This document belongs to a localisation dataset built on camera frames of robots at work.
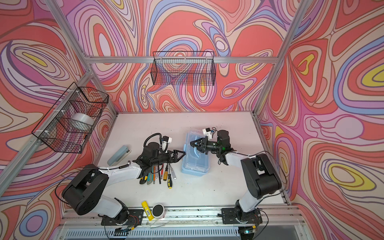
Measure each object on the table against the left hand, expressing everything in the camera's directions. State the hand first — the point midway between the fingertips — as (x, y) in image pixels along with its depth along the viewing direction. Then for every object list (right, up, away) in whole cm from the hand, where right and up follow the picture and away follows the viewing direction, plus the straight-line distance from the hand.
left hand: (183, 154), depth 83 cm
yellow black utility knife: (-23, -15, +1) cm, 28 cm away
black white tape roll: (-11, -26, -12) cm, 31 cm away
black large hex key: (-15, -13, +4) cm, 20 cm away
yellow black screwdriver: (-8, -15, +1) cm, 17 cm away
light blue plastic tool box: (+4, -10, -2) cm, 11 cm away
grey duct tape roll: (-49, +20, -10) cm, 54 cm away
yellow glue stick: (-17, -27, -10) cm, 33 cm away
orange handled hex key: (-18, -13, +3) cm, 22 cm away
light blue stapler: (-40, -3, +8) cm, 41 cm away
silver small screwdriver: (-7, -12, +5) cm, 15 cm away
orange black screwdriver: (-11, -13, +3) cm, 17 cm away
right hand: (+5, +4, -1) cm, 6 cm away
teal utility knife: (-19, -14, +1) cm, 24 cm away
